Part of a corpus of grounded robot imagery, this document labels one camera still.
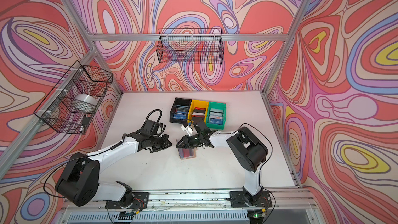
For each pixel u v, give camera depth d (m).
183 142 0.85
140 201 0.72
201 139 0.74
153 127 0.70
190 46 0.97
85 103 0.70
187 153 0.88
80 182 0.42
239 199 0.73
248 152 0.50
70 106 0.74
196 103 1.05
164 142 0.78
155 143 0.73
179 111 1.05
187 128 0.84
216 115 1.05
